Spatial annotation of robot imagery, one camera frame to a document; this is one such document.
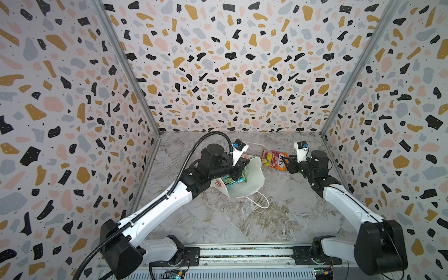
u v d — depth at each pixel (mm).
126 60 852
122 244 377
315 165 650
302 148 731
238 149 585
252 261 731
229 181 857
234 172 617
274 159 1040
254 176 868
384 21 748
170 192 463
